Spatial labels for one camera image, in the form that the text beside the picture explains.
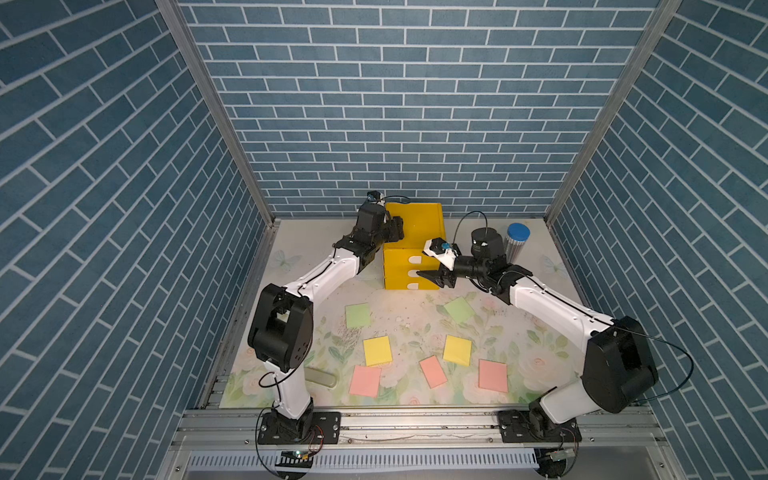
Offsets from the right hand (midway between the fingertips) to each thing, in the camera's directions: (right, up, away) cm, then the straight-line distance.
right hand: (426, 261), depth 81 cm
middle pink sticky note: (+2, -31, +2) cm, 31 cm away
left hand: (-6, +11, +9) cm, 16 cm away
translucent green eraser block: (-30, -32, 0) cm, 44 cm away
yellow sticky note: (-14, -27, +6) cm, 31 cm away
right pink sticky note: (+19, -32, +2) cm, 38 cm away
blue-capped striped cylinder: (+29, +7, +11) cm, 32 cm away
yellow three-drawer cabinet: (-6, +1, +4) cm, 7 cm away
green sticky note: (-21, -18, +14) cm, 31 cm away
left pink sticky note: (-17, -33, +1) cm, 37 cm away
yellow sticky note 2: (+10, -27, +6) cm, 29 cm away
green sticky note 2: (+13, -17, +15) cm, 26 cm away
